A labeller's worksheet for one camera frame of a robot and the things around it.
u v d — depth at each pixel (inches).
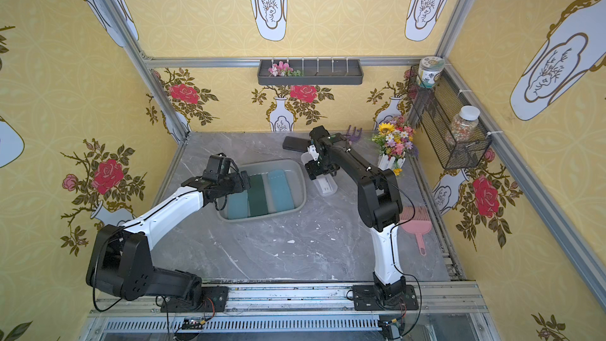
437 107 37.3
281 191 38.6
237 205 36.2
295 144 46.0
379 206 21.3
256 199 37.8
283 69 34.6
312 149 35.3
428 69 33.4
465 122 25.8
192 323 28.8
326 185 35.7
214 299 29.0
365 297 28.8
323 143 27.7
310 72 36.2
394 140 37.4
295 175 40.5
